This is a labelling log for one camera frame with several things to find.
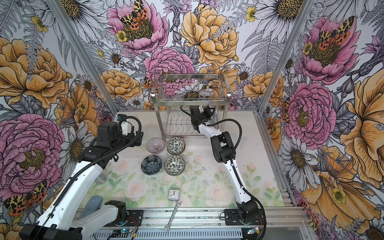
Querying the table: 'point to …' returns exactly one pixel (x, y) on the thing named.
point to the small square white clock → (174, 194)
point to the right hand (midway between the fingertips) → (215, 111)
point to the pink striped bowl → (155, 145)
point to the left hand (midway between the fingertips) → (133, 138)
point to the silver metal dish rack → (173, 95)
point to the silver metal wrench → (168, 226)
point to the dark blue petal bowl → (151, 164)
